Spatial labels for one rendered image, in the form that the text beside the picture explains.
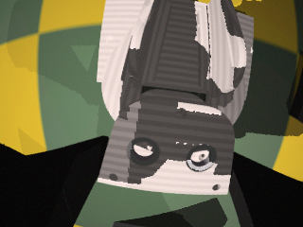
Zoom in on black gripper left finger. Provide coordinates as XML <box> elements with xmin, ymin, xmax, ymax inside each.
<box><xmin>0</xmin><ymin>136</ymin><xmax>110</xmax><ymax>227</ymax></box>

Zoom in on white plate with two round holes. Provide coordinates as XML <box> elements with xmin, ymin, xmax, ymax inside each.
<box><xmin>98</xmin><ymin>96</ymin><xmax>235</xmax><ymax>196</ymax></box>

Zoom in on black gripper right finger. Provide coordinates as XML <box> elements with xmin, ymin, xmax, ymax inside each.
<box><xmin>228</xmin><ymin>151</ymin><xmax>303</xmax><ymax>227</ymax></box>

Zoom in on dark grey block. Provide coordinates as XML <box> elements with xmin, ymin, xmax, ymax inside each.
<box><xmin>288</xmin><ymin>69</ymin><xmax>303</xmax><ymax>122</ymax></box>

